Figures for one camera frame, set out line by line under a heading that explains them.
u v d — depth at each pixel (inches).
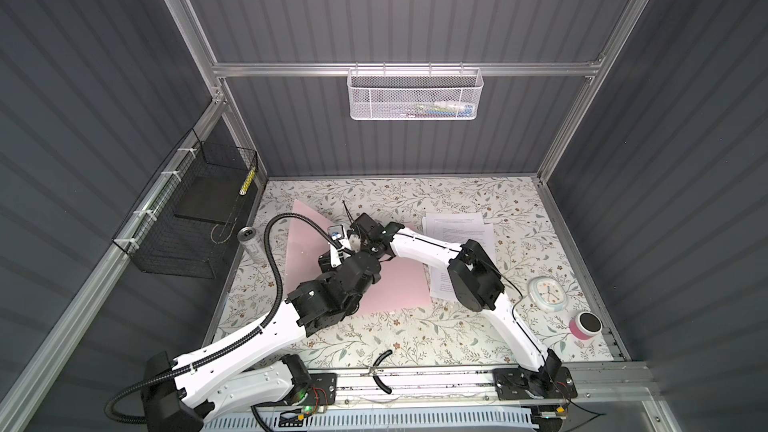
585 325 30.9
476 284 23.5
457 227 41.4
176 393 15.2
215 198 30.9
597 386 29.3
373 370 30.3
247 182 32.1
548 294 34.1
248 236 34.2
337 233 24.3
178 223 28.4
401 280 36.0
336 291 21.1
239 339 17.2
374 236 30.2
